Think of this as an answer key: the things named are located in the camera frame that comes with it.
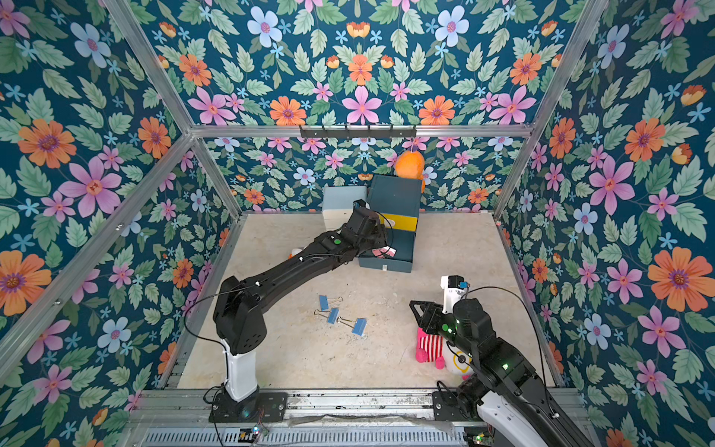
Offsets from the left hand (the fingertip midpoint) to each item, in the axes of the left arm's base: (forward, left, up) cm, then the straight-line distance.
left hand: (386, 230), depth 85 cm
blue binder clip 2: (-17, +19, -22) cm, 34 cm away
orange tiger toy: (+7, +33, -17) cm, 38 cm away
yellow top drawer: (+4, -6, -2) cm, 7 cm away
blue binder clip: (-12, +22, -22) cm, 33 cm away
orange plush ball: (+26, -11, +5) cm, 29 cm away
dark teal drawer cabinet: (+13, -6, -1) cm, 14 cm away
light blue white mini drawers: (+27, +17, -13) cm, 34 cm away
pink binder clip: (0, 0, -12) cm, 12 cm away
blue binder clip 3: (-21, +11, -22) cm, 32 cm away
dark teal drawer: (0, -6, -6) cm, 9 cm away
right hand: (-25, -5, -1) cm, 25 cm away
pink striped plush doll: (-33, -15, -17) cm, 40 cm away
